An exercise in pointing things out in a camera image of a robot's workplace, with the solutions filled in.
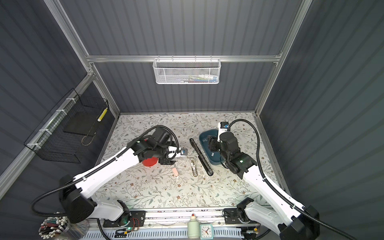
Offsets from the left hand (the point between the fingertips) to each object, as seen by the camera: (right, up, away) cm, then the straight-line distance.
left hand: (174, 151), depth 78 cm
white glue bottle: (+10, -32, -13) cm, 36 cm away
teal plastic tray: (+23, -7, +18) cm, 30 cm away
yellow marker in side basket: (-40, +20, +3) cm, 45 cm away
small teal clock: (+16, -36, -10) cm, 40 cm away
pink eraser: (-2, -13, +9) cm, 16 cm away
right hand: (+21, +8, -2) cm, 22 cm away
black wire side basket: (-53, +10, -5) cm, 54 cm away
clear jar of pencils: (-41, -27, -21) cm, 53 cm away
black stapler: (+15, -8, +14) cm, 23 cm away
